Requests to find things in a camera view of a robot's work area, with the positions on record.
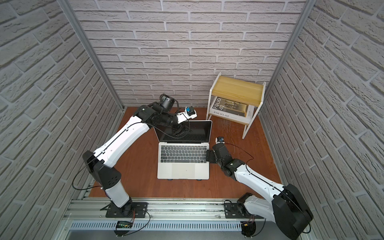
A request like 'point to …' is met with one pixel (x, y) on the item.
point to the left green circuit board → (124, 224)
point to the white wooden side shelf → (236, 101)
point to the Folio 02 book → (232, 110)
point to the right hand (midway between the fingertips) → (210, 152)
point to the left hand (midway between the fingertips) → (189, 121)
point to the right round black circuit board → (248, 228)
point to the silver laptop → (183, 156)
